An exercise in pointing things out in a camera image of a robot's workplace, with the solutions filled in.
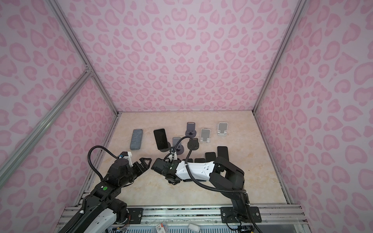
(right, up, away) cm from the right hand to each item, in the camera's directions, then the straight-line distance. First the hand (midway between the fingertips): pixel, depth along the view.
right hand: (171, 164), depth 86 cm
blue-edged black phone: (+17, +1, +6) cm, 18 cm away
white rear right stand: (+34, +21, +18) cm, 44 cm away
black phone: (+32, +6, +12) cm, 35 cm away
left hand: (-12, +4, -7) cm, 15 cm away
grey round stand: (+11, +19, +17) cm, 28 cm away
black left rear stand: (-5, +7, +10) cm, 13 cm away
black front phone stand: (+14, +10, +14) cm, 22 cm away
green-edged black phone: (+24, +3, +9) cm, 26 cm away
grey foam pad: (-26, +14, +15) cm, 33 cm away
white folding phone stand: (+21, +16, +12) cm, 29 cm away
